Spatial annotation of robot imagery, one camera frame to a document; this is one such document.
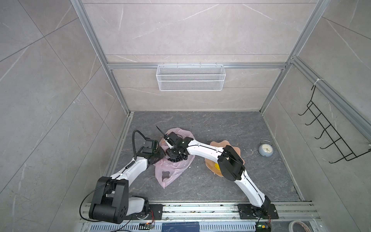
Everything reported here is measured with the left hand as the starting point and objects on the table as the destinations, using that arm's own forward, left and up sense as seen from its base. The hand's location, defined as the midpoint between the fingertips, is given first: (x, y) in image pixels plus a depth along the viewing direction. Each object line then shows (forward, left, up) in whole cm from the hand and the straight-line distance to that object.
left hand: (163, 149), depth 91 cm
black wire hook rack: (-21, -82, +28) cm, 89 cm away
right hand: (+1, -4, -4) cm, 6 cm away
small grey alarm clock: (-2, -67, -1) cm, 67 cm away
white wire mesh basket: (+44, -19, +24) cm, 53 cm away
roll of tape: (-42, -65, -3) cm, 77 cm away
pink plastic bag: (-15, -4, +1) cm, 16 cm away
